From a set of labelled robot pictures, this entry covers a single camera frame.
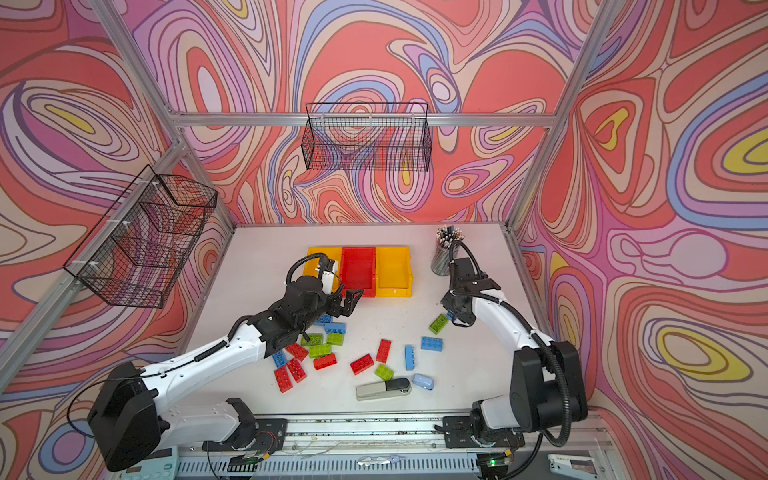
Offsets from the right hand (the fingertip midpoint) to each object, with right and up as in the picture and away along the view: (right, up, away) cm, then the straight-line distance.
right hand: (455, 312), depth 88 cm
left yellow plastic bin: (-46, +14, +11) cm, 50 cm away
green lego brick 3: (-36, -8, 0) cm, 37 cm away
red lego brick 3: (-49, -17, -8) cm, 52 cm away
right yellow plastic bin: (-18, +11, +16) cm, 26 cm away
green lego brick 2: (-41, -11, -2) cm, 42 cm away
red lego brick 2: (-46, -15, -6) cm, 49 cm away
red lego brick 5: (-27, -14, -4) cm, 31 cm away
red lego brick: (-46, -11, -4) cm, 48 cm away
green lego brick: (-5, -4, +3) cm, 7 cm away
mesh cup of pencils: (-2, +23, +5) cm, 24 cm away
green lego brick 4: (-21, -16, -6) cm, 27 cm away
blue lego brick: (-14, -13, -4) cm, 19 cm away
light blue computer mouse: (-11, -17, -9) cm, 22 cm away
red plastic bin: (-30, +12, +14) cm, 36 cm away
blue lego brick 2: (-7, -9, -2) cm, 12 cm away
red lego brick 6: (-22, -11, -2) cm, 24 cm away
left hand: (-31, +9, -8) cm, 34 cm away
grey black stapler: (-21, -18, -11) cm, 30 cm away
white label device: (+23, -32, -20) cm, 44 cm away
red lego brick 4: (-38, -13, -5) cm, 40 cm away
